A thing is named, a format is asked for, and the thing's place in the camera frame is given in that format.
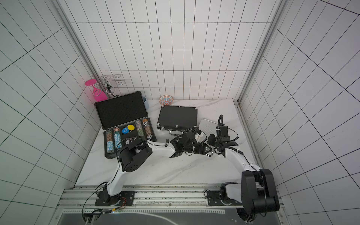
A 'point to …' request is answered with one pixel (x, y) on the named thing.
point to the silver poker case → (208, 127)
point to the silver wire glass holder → (110, 90)
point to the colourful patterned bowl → (166, 100)
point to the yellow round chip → (131, 127)
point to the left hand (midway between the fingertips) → (207, 152)
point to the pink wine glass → (99, 95)
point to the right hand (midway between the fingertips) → (211, 136)
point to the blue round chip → (125, 130)
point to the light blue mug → (144, 100)
